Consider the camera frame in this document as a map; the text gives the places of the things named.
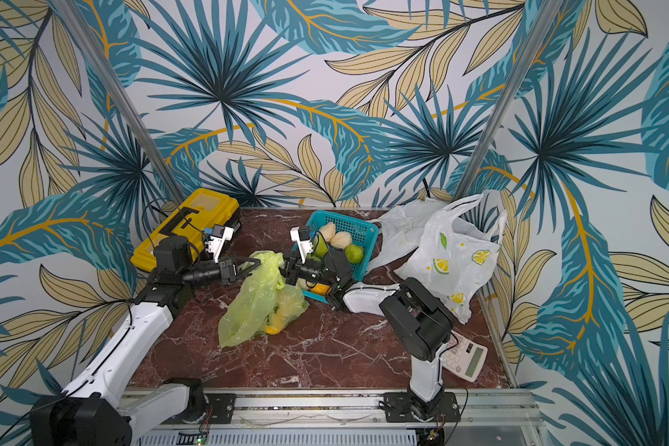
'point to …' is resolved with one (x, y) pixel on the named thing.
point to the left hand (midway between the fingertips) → (257, 266)
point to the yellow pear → (277, 323)
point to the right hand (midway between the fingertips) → (266, 259)
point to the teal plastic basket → (361, 233)
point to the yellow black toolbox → (199, 212)
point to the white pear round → (341, 240)
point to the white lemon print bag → (452, 260)
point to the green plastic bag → (262, 303)
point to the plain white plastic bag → (401, 229)
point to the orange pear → (321, 289)
